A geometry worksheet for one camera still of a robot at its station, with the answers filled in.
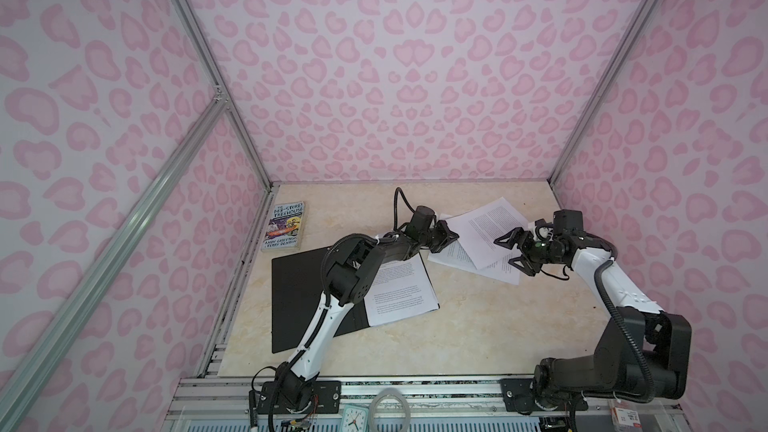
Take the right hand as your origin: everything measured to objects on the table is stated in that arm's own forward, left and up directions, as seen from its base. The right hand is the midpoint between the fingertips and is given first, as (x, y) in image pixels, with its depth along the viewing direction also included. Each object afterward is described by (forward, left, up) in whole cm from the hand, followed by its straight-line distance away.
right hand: (504, 245), depth 83 cm
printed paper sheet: (+18, +1, -16) cm, 24 cm away
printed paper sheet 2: (+6, +11, -15) cm, 20 cm away
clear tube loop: (-33, +32, -17) cm, 50 cm away
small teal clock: (-40, +39, -13) cm, 57 cm away
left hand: (+11, +8, -9) cm, 16 cm away
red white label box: (-38, -23, -13) cm, 46 cm away
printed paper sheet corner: (-7, +29, -14) cm, 33 cm away
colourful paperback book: (+15, +70, -13) cm, 72 cm away
